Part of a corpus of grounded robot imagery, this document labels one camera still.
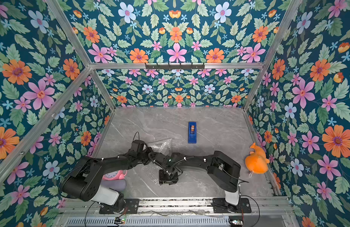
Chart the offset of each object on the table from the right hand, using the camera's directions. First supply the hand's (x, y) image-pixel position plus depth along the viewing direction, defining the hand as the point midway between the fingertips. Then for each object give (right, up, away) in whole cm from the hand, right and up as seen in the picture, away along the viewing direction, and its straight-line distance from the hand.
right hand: (164, 180), depth 79 cm
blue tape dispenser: (+17, +22, +16) cm, 32 cm away
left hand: (-4, +13, +13) cm, 19 cm away
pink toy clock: (-28, +2, +3) cm, 28 cm away
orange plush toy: (+54, +10, +2) cm, 55 cm away
